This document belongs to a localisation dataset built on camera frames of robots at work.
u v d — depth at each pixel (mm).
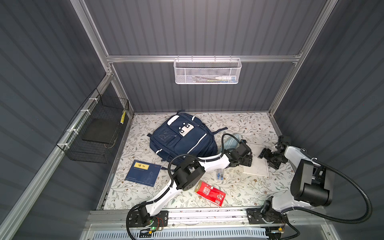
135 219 723
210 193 812
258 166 889
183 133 1018
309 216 1661
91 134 722
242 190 827
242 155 745
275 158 772
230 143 963
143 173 891
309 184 450
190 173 615
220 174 870
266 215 691
